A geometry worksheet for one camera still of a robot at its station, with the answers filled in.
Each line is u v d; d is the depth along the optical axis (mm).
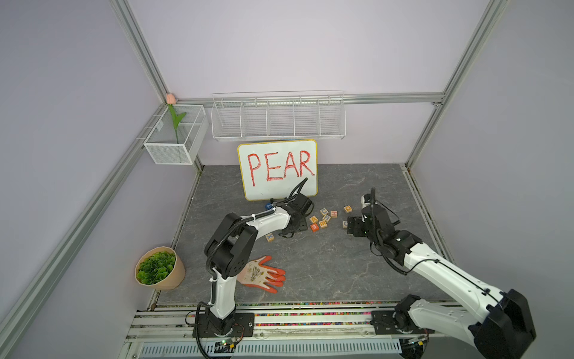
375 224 598
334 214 1008
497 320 386
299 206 768
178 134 896
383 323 724
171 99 891
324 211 1019
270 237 936
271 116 1042
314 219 990
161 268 752
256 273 829
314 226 964
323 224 969
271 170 992
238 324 737
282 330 737
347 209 1017
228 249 503
